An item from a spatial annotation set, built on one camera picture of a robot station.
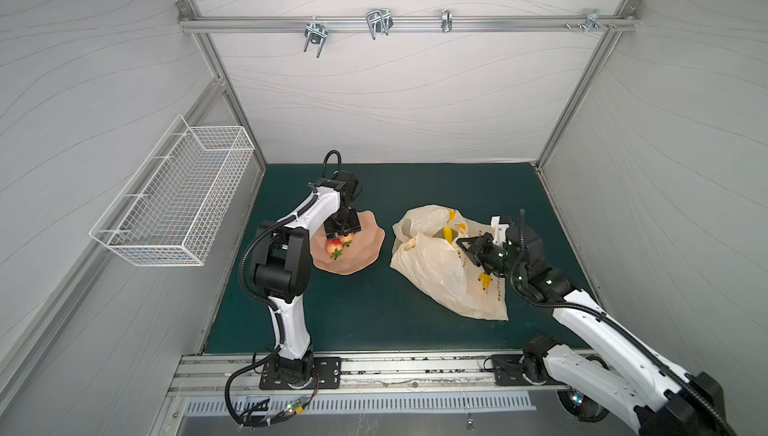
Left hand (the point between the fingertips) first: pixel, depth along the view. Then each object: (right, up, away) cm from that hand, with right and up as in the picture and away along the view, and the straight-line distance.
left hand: (351, 227), depth 94 cm
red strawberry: (-5, -6, -2) cm, 8 cm away
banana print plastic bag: (+22, -3, -20) cm, 29 cm away
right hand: (+31, +1, -17) cm, 36 cm away
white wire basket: (-39, +8, -25) cm, 47 cm away
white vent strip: (+13, -39, -24) cm, 47 cm away
